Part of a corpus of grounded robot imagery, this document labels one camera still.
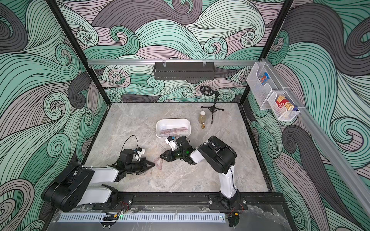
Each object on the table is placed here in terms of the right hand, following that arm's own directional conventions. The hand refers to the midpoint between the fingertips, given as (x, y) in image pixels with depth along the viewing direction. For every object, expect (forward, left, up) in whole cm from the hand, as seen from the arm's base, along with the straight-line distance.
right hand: (163, 156), depth 90 cm
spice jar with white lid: (+25, -27, +7) cm, 38 cm away
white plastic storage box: (+22, -8, 0) cm, 23 cm away
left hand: (-5, +5, +1) cm, 7 cm away
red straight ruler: (+18, -5, +1) cm, 19 cm away
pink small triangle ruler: (-4, +3, -1) cm, 5 cm away
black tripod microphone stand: (+36, -30, +23) cm, 52 cm away
